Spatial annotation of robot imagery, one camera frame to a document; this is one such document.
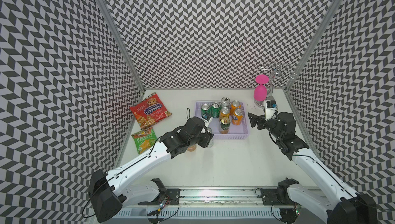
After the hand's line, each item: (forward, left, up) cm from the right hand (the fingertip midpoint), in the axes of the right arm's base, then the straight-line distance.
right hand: (256, 113), depth 79 cm
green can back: (+13, +21, -14) cm, 28 cm away
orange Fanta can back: (+15, +8, -10) cm, 20 cm away
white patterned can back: (+15, +14, -8) cm, 22 cm away
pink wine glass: (+20, -8, -3) cm, 22 cm away
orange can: (-12, +35, -16) cm, 40 cm away
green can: (+12, +27, -12) cm, 32 cm away
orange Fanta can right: (+6, +7, -12) cm, 15 cm away
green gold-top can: (+1, +15, -12) cm, 20 cm away
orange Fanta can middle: (+9, +15, -11) cm, 21 cm away
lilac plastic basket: (+1, +7, -21) cm, 22 cm away
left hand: (-10, +26, -2) cm, 28 cm away
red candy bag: (+13, +63, -15) cm, 67 cm away
